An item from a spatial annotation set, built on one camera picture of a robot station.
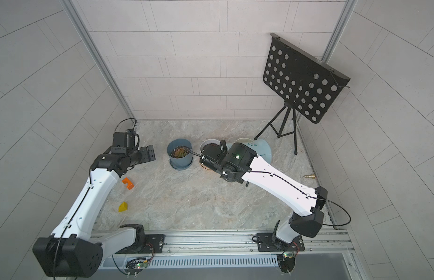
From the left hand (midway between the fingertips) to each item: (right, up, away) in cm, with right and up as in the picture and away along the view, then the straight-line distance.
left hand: (148, 150), depth 79 cm
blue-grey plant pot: (+13, -8, +12) cm, 19 cm away
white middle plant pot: (+26, +3, +14) cm, 30 cm away
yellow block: (-11, -26, -2) cm, 28 cm away
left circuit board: (+1, -43, -13) cm, 45 cm away
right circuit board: (+60, -44, -10) cm, 75 cm away
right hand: (+43, -3, -11) cm, 44 cm away
